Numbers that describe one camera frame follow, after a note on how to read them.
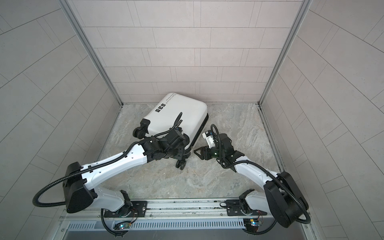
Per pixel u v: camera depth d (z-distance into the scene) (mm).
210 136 738
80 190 377
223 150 640
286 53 872
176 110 850
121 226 644
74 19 747
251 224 679
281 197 402
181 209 723
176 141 569
